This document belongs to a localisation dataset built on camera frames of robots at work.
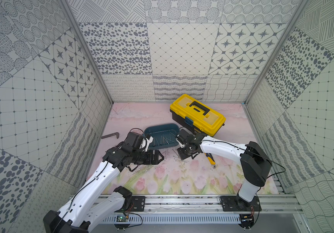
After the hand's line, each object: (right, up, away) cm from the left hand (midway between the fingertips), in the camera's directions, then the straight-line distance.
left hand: (157, 155), depth 72 cm
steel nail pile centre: (+10, -1, +6) cm, 12 cm away
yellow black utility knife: (+32, -7, +17) cm, 37 cm away
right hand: (+15, -4, +14) cm, 21 cm away
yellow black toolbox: (+24, +20, +19) cm, 36 cm away
